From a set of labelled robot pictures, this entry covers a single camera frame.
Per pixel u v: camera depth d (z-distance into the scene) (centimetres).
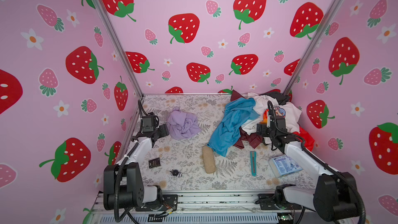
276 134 66
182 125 95
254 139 93
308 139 96
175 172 81
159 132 80
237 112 101
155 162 86
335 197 40
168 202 73
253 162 86
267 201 73
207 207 73
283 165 80
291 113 99
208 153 89
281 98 114
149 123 69
